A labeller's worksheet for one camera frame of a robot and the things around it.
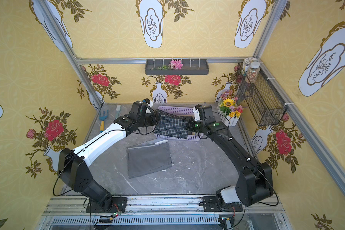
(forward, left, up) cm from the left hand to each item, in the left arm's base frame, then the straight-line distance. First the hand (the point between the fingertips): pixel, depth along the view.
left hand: (155, 116), depth 84 cm
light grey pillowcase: (-16, +5, -21) cm, 27 cm away
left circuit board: (-48, +25, -25) cm, 59 cm away
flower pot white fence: (+9, -48, -7) cm, 50 cm away
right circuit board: (-49, -34, -23) cm, 64 cm away
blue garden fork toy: (+19, +45, -24) cm, 54 cm away
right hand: (-4, -20, -1) cm, 21 cm away
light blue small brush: (+27, +34, -22) cm, 48 cm away
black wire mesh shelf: (0, -62, +8) cm, 63 cm away
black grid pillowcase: (-5, -9, -3) cm, 11 cm away
